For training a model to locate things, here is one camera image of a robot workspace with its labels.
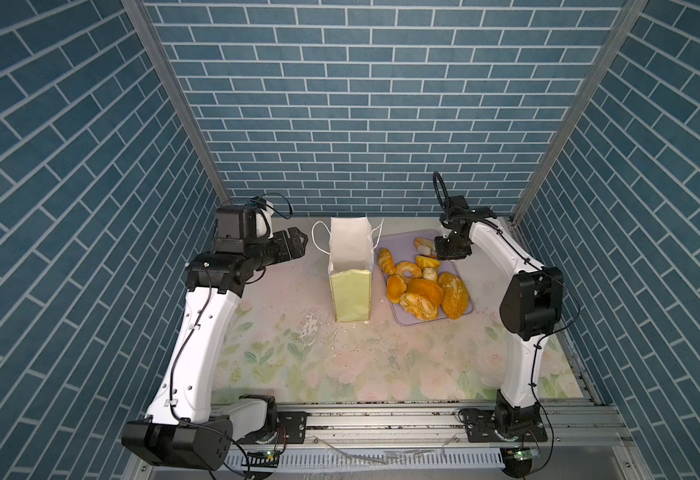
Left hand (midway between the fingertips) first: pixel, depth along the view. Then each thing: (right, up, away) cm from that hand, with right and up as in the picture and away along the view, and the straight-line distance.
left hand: (295, 239), depth 71 cm
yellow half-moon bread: (+37, -7, +31) cm, 48 cm away
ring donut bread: (+31, -9, +32) cm, 45 cm away
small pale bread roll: (+38, -11, +26) cm, 47 cm away
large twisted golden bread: (+34, -17, +16) cm, 41 cm away
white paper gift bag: (+12, -9, +33) cm, 36 cm away
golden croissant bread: (+24, -7, +30) cm, 39 cm away
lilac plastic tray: (+31, -2, +42) cm, 52 cm away
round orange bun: (+26, -15, +25) cm, 39 cm away
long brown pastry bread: (+38, -2, +34) cm, 51 cm away
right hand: (+41, -4, +25) cm, 48 cm away
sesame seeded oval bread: (+45, -17, +21) cm, 52 cm away
